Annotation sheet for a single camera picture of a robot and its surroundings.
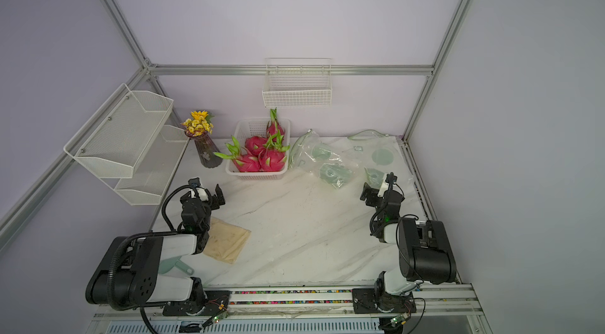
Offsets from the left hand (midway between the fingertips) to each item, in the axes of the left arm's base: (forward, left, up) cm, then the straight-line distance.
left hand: (206, 190), depth 91 cm
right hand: (+3, -68, -3) cm, 69 cm away
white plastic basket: (+38, -8, -2) cm, 39 cm away
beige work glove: (-17, -10, -9) cm, 21 cm away
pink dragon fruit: (+34, -23, +2) cm, 41 cm away
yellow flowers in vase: (+20, +4, +14) cm, 25 cm away
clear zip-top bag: (+21, -51, -10) cm, 57 cm away
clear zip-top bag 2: (+24, -69, -6) cm, 74 cm away
